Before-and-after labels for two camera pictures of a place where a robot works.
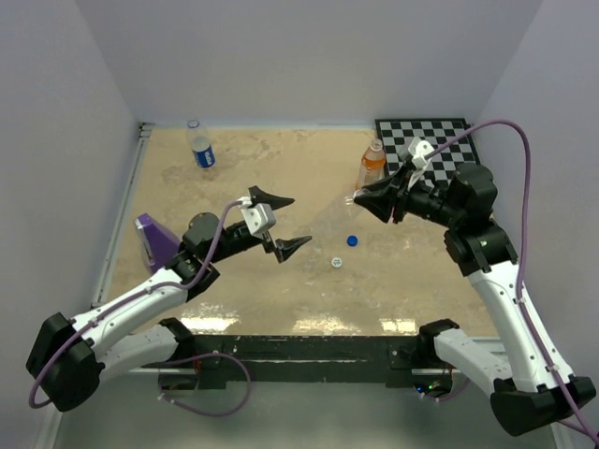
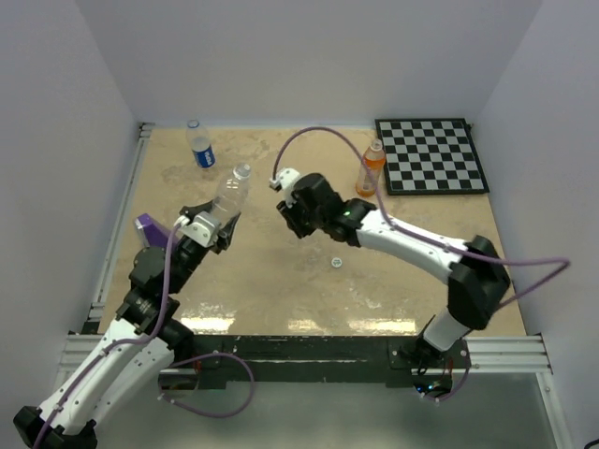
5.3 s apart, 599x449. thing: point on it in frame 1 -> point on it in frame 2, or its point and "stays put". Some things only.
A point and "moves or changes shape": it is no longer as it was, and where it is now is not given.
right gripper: x=380 y=196 -> x=291 y=213
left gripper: x=284 y=247 -> x=225 y=236
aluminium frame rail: x=126 y=195 stays put
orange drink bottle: x=372 y=165 stays put
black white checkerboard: x=395 y=136 stays put
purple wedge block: x=158 y=243 stays put
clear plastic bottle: x=332 y=225 moves or changes shape
